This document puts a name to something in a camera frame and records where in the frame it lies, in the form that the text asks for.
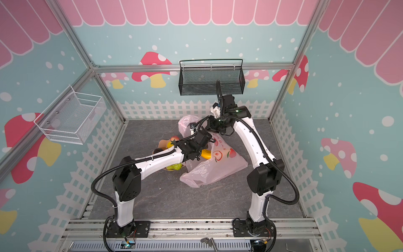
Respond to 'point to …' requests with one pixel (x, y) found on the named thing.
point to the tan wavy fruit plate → (162, 144)
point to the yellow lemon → (169, 145)
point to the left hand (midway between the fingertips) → (201, 140)
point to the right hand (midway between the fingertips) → (204, 128)
